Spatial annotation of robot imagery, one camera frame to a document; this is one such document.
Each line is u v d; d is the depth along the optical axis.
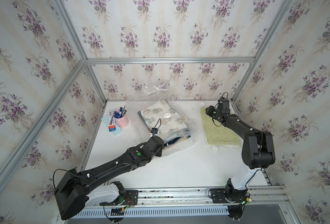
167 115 0.96
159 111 1.01
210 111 0.88
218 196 0.73
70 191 0.39
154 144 0.57
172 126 0.91
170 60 0.98
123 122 0.98
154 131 0.70
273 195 0.76
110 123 0.99
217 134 0.96
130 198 0.73
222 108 0.73
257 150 0.49
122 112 0.98
